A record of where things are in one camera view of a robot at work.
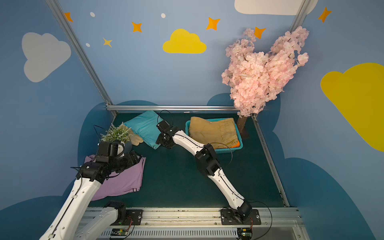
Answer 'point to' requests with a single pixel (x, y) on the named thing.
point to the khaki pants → (217, 134)
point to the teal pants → (145, 125)
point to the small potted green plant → (121, 132)
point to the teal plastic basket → (223, 149)
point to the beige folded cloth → (135, 139)
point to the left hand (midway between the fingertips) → (136, 156)
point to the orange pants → (237, 145)
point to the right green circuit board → (245, 233)
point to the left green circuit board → (119, 232)
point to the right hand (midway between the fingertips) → (161, 142)
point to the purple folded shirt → (128, 181)
